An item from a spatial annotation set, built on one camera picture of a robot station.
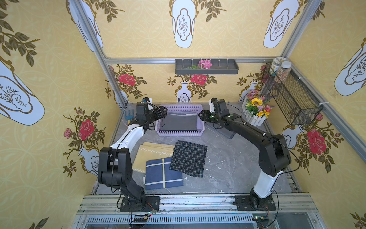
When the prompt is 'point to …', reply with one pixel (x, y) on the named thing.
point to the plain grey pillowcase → (183, 121)
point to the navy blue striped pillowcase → (158, 175)
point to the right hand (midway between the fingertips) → (206, 112)
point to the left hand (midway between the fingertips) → (156, 110)
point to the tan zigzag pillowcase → (148, 151)
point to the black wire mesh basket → (294, 99)
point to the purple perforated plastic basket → (182, 109)
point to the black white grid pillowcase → (189, 158)
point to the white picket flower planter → (254, 109)
